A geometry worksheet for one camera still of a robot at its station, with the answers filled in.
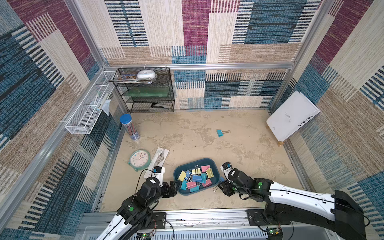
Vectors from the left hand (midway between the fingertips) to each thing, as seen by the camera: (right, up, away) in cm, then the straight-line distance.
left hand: (174, 183), depth 79 cm
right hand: (+24, -1, +2) cm, 24 cm away
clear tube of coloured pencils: (-30, +33, +11) cm, 45 cm away
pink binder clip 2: (+9, -2, +4) cm, 10 cm away
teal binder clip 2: (+16, +1, +5) cm, 16 cm away
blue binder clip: (+7, +2, +8) cm, 10 cm away
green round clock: (-23, +9, +13) cm, 28 cm away
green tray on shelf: (-20, +52, +20) cm, 59 cm away
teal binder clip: (+5, -3, +4) cm, 7 cm away
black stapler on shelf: (-19, +45, +33) cm, 59 cm away
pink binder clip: (+18, -2, +4) cm, 19 cm away
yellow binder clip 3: (+4, +2, +6) cm, 7 cm away
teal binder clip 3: (+11, -4, +3) cm, 12 cm away
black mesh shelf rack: (-30, +46, +42) cm, 69 cm away
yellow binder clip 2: (+11, +3, +8) cm, 14 cm away
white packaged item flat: (-12, +8, +15) cm, 21 cm away
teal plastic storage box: (+12, +1, +6) cm, 13 cm away
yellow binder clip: (+19, +3, +6) cm, 21 cm away
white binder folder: (+67, +36, +10) cm, 77 cm away
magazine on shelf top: (-27, +58, +14) cm, 65 cm away
